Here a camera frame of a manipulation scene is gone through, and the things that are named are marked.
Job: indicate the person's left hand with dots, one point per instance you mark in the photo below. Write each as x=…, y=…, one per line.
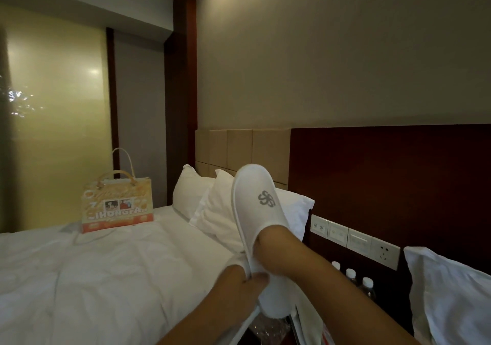
x=230, y=295

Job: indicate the person's right hand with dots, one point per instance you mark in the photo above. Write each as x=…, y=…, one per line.
x=280, y=250

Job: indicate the clear plastic slipper bag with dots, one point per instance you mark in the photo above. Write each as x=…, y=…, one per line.
x=268, y=331

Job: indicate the white slipper dark trim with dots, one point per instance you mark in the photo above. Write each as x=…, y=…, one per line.
x=310, y=325

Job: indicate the person's right forearm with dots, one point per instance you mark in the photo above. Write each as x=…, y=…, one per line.
x=345, y=310

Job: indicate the person's left forearm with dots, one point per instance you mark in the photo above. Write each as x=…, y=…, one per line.
x=211, y=329

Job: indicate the white power socket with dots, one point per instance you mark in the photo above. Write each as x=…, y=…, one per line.
x=384, y=252

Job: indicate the beige padded headboard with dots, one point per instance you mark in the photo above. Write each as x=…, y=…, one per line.
x=238, y=149

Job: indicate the dark wooden nightstand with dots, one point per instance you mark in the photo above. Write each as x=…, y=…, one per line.
x=389, y=300

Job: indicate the dark red wooden panel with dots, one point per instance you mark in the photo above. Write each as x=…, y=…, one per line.
x=383, y=172

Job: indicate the white bed duvet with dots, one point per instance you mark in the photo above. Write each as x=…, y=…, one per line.
x=96, y=279

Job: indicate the orange printed gift bag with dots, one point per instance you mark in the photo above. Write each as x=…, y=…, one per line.
x=115, y=210

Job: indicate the frosted glass partition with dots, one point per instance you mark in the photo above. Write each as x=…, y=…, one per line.
x=57, y=126

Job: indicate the white wall switch panel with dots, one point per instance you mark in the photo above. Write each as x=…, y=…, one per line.
x=319, y=225
x=359, y=242
x=337, y=233

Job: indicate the dark wooden frame strip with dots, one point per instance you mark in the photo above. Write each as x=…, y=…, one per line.
x=112, y=106

